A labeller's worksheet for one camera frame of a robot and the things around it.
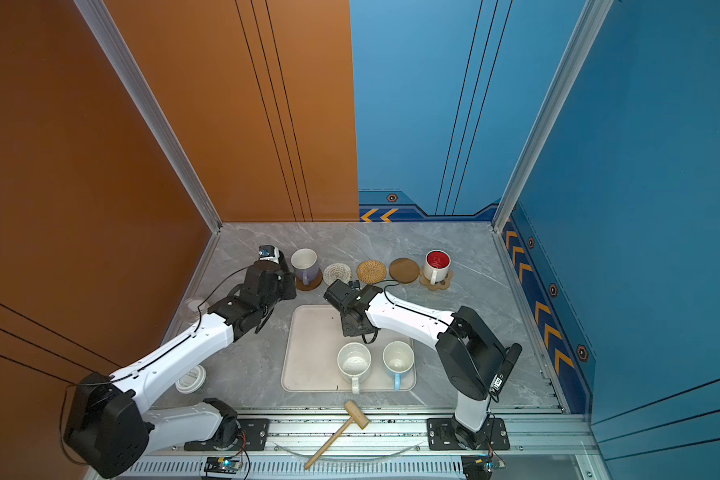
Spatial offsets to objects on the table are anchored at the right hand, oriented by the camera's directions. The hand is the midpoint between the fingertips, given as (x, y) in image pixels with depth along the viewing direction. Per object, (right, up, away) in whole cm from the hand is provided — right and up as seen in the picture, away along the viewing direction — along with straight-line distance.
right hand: (354, 328), depth 86 cm
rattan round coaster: (+5, +15, +19) cm, 25 cm away
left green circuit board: (-31, -29, -15) cm, 45 cm away
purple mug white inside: (-18, +18, +16) cm, 30 cm away
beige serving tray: (-13, -6, +8) cm, 17 cm away
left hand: (-18, +16, -2) cm, 24 cm away
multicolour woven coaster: (-7, +15, +19) cm, 26 cm away
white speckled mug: (0, -10, -2) cm, 10 cm away
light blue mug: (+12, -6, -5) cm, 15 cm away
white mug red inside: (+26, +17, +11) cm, 33 cm away
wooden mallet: (+1, -19, -11) cm, 22 cm away
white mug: (+2, +8, -26) cm, 27 cm away
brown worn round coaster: (-15, +11, +14) cm, 23 cm away
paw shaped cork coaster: (+27, +11, +13) cm, 32 cm away
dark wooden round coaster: (+17, +16, +20) cm, 30 cm away
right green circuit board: (+30, -28, -16) cm, 44 cm away
